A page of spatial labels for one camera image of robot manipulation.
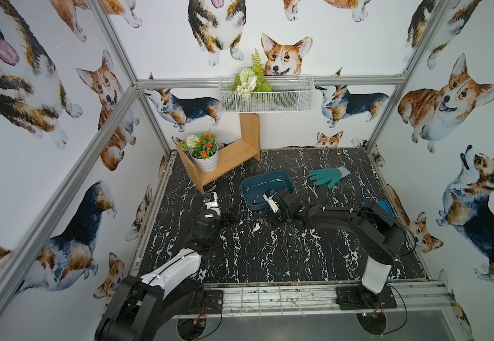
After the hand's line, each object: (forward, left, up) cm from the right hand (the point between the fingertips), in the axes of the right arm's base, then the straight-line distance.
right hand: (274, 207), depth 93 cm
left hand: (-1, +20, +8) cm, 22 cm away
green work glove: (+21, -31, -5) cm, 37 cm away
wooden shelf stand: (+30, +21, +3) cm, 36 cm away
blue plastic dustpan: (+2, -52, -6) cm, 53 cm away
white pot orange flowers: (+18, +30, +17) cm, 39 cm away
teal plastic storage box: (+14, +10, -5) cm, 17 cm away
